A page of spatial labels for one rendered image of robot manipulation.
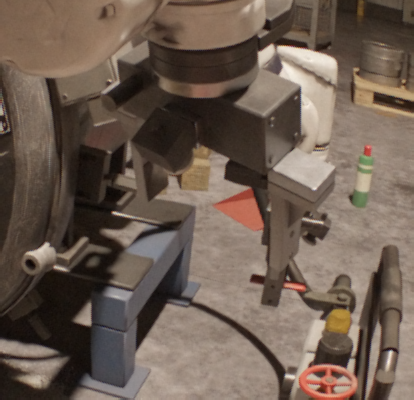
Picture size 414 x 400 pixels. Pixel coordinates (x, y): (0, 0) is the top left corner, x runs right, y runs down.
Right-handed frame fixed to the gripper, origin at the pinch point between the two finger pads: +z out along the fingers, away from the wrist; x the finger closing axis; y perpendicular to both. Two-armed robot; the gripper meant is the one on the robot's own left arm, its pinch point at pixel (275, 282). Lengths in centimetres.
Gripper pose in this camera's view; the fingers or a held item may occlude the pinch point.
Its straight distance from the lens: 102.9
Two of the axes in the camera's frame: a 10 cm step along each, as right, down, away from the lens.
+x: 2.4, -3.3, 9.1
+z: -1.0, 9.3, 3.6
